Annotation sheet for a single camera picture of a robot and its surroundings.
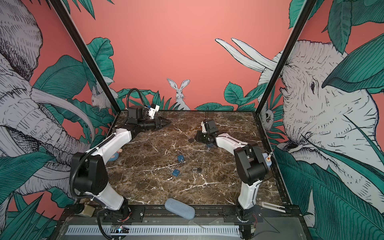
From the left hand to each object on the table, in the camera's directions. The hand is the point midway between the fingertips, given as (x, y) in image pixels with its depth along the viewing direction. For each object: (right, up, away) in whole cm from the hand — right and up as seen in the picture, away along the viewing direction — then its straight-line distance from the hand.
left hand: (170, 120), depth 81 cm
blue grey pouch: (+7, -45, -8) cm, 46 cm away
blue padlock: (+4, -24, +12) cm, 27 cm away
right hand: (+13, -9, +12) cm, 20 cm away
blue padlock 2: (+2, -31, +6) cm, 32 cm away
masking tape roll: (-37, -44, -12) cm, 58 cm away
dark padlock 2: (+15, -30, +9) cm, 35 cm away
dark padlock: (+10, -13, +23) cm, 28 cm away
